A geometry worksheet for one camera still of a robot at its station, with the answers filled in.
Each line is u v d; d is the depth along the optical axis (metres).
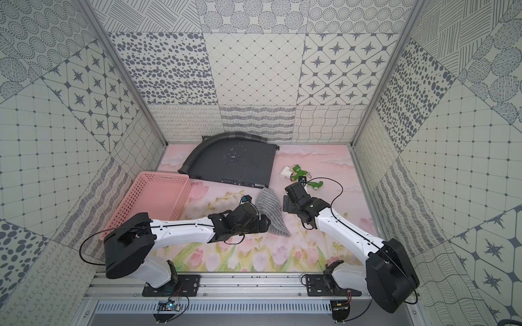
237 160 1.09
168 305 0.70
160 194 0.98
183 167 1.01
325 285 0.66
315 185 0.98
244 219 0.66
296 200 0.64
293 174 1.06
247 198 0.79
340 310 0.72
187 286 0.73
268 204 0.90
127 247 0.44
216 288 0.76
